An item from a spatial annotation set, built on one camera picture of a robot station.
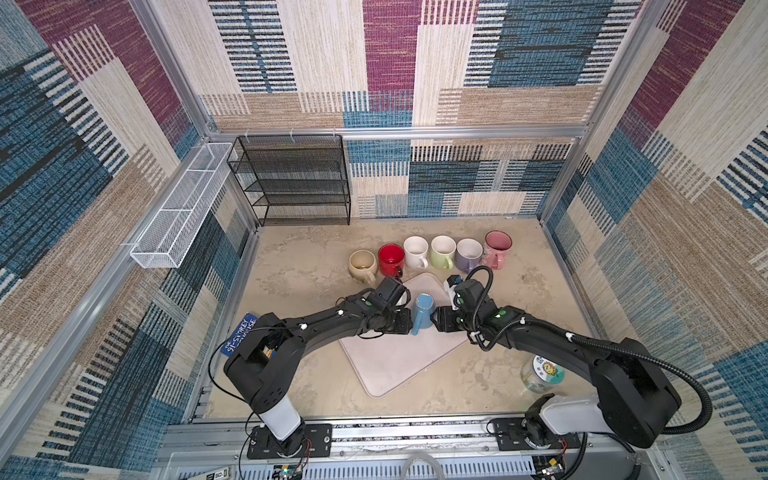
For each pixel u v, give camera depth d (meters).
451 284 0.81
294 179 1.09
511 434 0.74
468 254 1.06
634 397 0.42
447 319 0.78
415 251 1.00
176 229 0.74
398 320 0.78
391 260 1.05
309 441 0.73
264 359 0.48
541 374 0.75
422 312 0.85
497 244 1.04
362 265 1.03
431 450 0.73
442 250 1.02
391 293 0.70
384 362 0.86
